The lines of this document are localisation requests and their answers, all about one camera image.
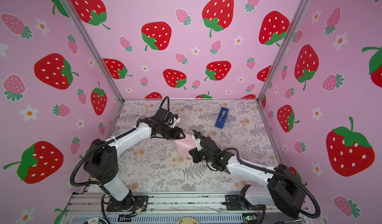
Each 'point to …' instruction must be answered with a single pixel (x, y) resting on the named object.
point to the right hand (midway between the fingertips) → (188, 151)
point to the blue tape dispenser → (222, 118)
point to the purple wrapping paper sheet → (183, 145)
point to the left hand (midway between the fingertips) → (182, 137)
